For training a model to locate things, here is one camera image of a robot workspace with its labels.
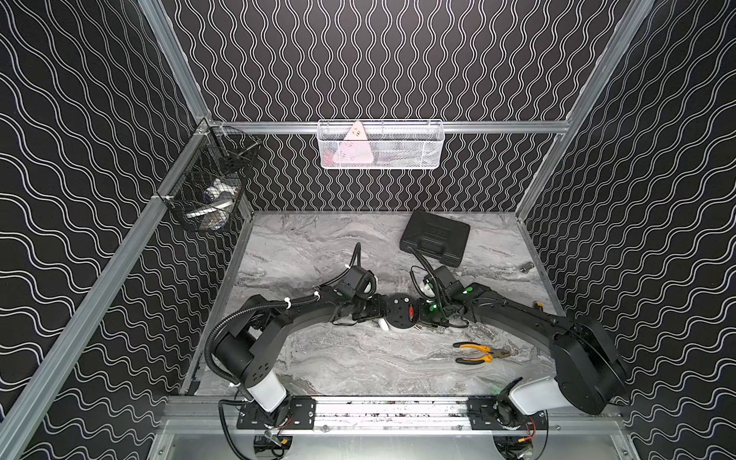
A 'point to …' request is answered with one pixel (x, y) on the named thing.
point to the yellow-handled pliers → (487, 358)
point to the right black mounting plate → (483, 416)
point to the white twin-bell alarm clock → (397, 311)
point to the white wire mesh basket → (380, 145)
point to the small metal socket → (529, 265)
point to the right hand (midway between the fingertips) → (412, 319)
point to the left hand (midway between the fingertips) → (388, 308)
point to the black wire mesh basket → (207, 182)
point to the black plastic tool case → (435, 236)
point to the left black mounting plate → (296, 412)
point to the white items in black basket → (219, 197)
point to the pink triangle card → (356, 148)
